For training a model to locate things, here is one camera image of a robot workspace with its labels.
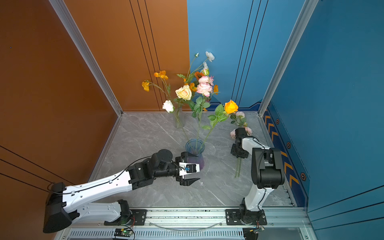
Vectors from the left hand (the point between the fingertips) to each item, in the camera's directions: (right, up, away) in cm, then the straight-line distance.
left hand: (197, 163), depth 67 cm
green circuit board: (-36, -34, +4) cm, 50 cm away
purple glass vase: (-1, +6, +12) cm, 13 cm away
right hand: (+26, -1, +30) cm, 39 cm away
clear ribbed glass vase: (-13, +23, +37) cm, 45 cm away
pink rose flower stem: (+33, +19, +45) cm, 59 cm away
